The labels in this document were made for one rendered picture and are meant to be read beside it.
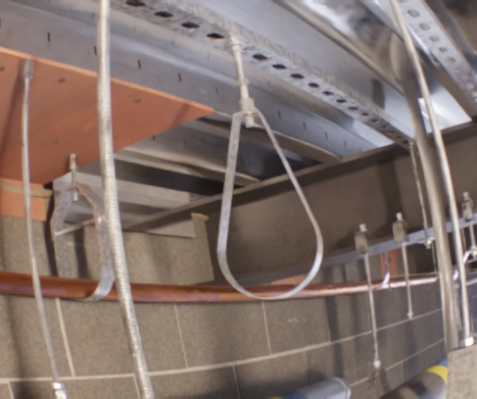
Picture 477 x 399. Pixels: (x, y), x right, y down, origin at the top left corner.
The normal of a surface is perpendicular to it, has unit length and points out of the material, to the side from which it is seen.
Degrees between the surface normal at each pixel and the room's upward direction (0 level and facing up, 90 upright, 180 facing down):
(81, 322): 90
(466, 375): 57
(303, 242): 90
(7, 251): 90
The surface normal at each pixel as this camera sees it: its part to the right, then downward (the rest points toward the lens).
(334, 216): -0.53, -0.10
